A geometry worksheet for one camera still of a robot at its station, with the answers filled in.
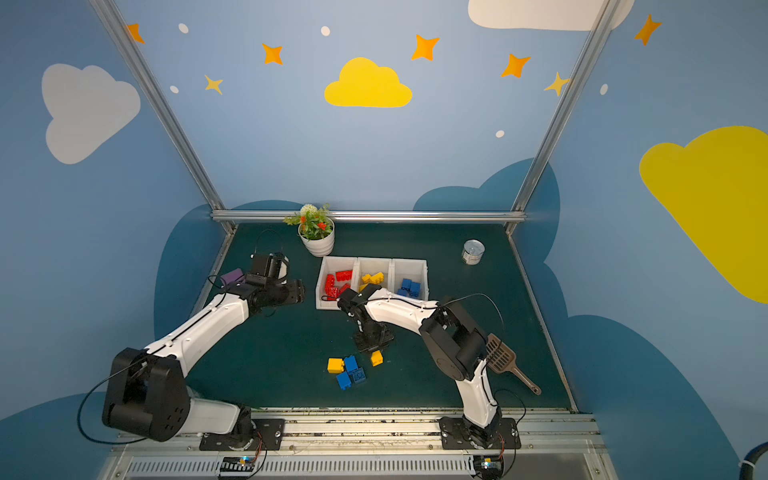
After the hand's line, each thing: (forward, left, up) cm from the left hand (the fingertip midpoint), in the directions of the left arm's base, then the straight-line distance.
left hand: (294, 289), depth 89 cm
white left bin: (+15, -7, -7) cm, 18 cm away
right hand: (-15, -25, -10) cm, 30 cm away
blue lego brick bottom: (-23, -17, -11) cm, 30 cm away
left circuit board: (-43, +9, -15) cm, 46 cm away
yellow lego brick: (+11, -25, -10) cm, 29 cm away
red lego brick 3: (+9, -13, -12) cm, 20 cm away
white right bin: (+13, -36, -5) cm, 39 cm away
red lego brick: (+8, -8, -9) cm, 15 cm away
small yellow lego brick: (+11, -21, -10) cm, 25 cm away
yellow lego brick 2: (-18, -25, -9) cm, 32 cm away
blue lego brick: (+10, -35, -10) cm, 38 cm away
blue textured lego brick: (-21, -20, -13) cm, 32 cm away
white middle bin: (+14, -23, -9) cm, 29 cm away
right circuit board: (-42, -54, -15) cm, 70 cm away
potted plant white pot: (+23, -3, +3) cm, 23 cm away
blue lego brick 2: (-19, -18, -9) cm, 28 cm away
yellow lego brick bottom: (-19, -14, -10) cm, 26 cm away
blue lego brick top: (+7, -38, -10) cm, 40 cm away
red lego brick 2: (+5, -9, -11) cm, 15 cm away
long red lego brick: (+12, -12, -9) cm, 19 cm away
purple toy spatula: (+12, +26, -10) cm, 30 cm away
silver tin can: (+22, -60, -6) cm, 64 cm away
